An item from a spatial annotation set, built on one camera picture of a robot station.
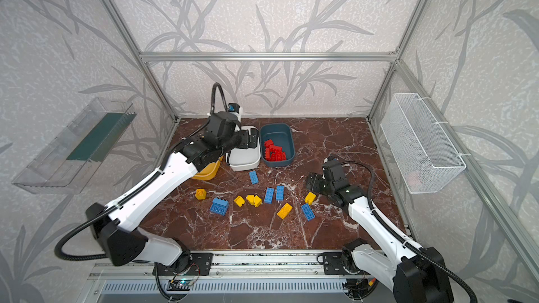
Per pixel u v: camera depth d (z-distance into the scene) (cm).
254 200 86
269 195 89
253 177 96
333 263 73
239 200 87
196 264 73
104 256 44
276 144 104
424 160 61
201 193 88
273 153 102
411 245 42
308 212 85
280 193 90
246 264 75
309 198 87
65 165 63
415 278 39
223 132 55
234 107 64
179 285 72
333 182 63
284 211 86
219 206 87
